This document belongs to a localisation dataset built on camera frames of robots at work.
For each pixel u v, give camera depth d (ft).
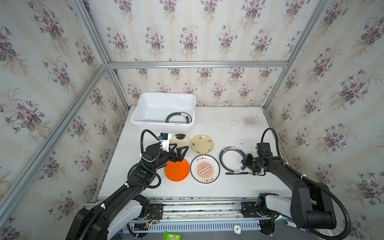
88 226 1.25
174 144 2.61
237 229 2.26
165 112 3.84
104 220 1.34
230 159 3.00
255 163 2.47
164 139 2.22
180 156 2.25
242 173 2.80
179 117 3.68
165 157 2.26
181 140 3.30
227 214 2.40
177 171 2.77
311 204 1.35
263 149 2.30
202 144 3.25
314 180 2.61
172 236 2.17
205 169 2.87
